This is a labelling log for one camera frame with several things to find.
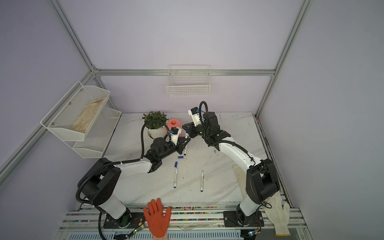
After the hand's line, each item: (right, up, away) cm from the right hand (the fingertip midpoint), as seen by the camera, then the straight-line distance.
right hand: (183, 128), depth 81 cm
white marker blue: (+2, -3, -1) cm, 4 cm away
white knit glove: (+50, -45, -5) cm, 67 cm away
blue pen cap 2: (-6, -22, +12) cm, 26 cm away
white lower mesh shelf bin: (-55, -7, +10) cm, 56 cm away
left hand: (+2, -4, +3) cm, 6 cm away
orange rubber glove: (-12, -47, -8) cm, 49 cm away
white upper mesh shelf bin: (-58, +8, -1) cm, 59 cm away
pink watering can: (-8, +4, +19) cm, 21 cm away
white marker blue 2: (-5, -29, +7) cm, 31 cm away
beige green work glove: (+35, -31, +10) cm, 48 cm away
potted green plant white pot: (-18, 0, +10) cm, 20 cm away
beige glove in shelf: (-52, +3, -4) cm, 52 cm away
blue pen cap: (-3, -19, +15) cm, 24 cm away
